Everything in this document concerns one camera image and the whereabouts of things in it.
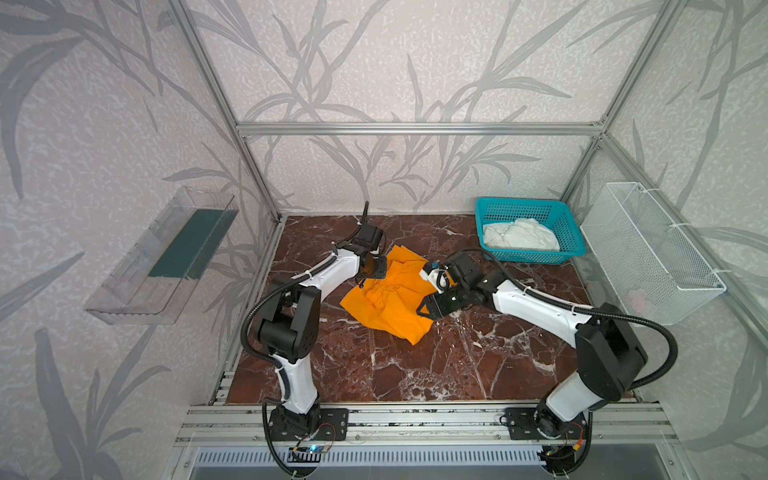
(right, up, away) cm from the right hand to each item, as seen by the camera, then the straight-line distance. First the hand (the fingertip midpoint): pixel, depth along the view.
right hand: (423, 300), depth 85 cm
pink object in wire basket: (+53, +2, -11) cm, 54 cm away
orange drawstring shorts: (-9, -2, +7) cm, 11 cm away
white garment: (+39, +20, +26) cm, 51 cm away
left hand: (-13, +11, +11) cm, 20 cm away
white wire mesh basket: (+49, +9, -22) cm, 54 cm away
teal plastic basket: (+52, +27, +30) cm, 66 cm away
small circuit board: (-28, -33, -14) cm, 45 cm away
